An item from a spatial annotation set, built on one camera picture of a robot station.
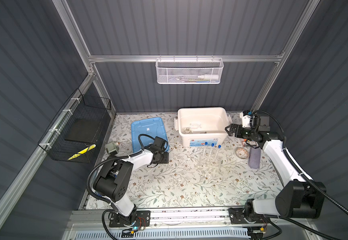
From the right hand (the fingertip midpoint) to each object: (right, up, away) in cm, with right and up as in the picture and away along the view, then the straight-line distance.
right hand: (235, 129), depth 83 cm
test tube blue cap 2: (-12, -16, +8) cm, 21 cm away
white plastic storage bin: (-17, +3, +25) cm, 31 cm away
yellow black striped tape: (-75, -10, -18) cm, 78 cm away
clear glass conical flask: (-26, -1, +16) cm, 30 cm away
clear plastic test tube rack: (-14, -18, +12) cm, 26 cm away
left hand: (-40, -19, +11) cm, 46 cm away
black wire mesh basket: (-85, +13, -4) cm, 86 cm away
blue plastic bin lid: (-57, -3, +26) cm, 63 cm away
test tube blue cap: (-16, -8, +1) cm, 18 cm away
